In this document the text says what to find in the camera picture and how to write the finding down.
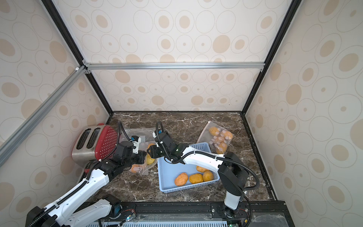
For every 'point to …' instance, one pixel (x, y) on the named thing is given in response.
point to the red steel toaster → (93, 143)
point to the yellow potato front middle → (196, 178)
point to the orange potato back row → (150, 144)
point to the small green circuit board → (128, 217)
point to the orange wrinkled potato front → (181, 179)
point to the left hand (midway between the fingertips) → (150, 152)
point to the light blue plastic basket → (168, 172)
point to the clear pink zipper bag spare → (141, 169)
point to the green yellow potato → (149, 160)
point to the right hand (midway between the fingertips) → (155, 147)
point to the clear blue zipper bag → (145, 134)
